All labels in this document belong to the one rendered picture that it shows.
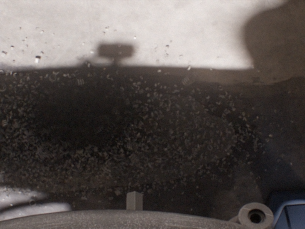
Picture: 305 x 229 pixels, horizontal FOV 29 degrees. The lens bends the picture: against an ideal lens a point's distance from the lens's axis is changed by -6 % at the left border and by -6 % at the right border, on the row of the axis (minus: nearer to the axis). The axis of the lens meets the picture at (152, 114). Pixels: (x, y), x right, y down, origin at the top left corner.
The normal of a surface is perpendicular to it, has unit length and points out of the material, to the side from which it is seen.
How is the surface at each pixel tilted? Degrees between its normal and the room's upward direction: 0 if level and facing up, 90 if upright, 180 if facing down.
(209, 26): 0
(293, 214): 90
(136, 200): 88
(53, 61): 0
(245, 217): 90
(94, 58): 0
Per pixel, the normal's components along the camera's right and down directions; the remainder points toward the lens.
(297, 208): 0.10, -0.70
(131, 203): -0.41, -0.64
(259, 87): 0.09, 0.72
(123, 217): 0.06, -0.92
